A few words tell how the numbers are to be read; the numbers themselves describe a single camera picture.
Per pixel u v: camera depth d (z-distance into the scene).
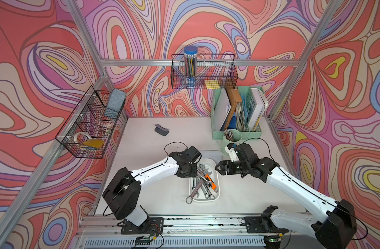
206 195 0.82
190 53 0.72
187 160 0.65
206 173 0.90
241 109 0.93
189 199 0.75
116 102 0.81
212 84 0.91
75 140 0.65
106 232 0.73
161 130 1.09
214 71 0.96
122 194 0.43
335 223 0.38
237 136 0.93
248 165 0.58
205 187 0.84
